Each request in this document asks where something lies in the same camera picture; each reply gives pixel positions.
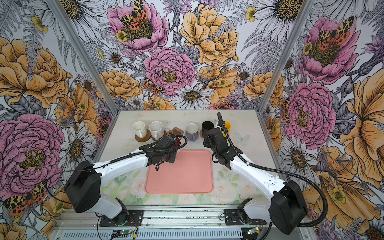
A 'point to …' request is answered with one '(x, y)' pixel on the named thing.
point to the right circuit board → (253, 230)
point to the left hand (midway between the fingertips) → (170, 157)
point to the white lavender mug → (192, 132)
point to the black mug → (206, 125)
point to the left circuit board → (121, 233)
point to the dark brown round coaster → (159, 139)
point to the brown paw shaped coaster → (175, 131)
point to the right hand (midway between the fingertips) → (210, 140)
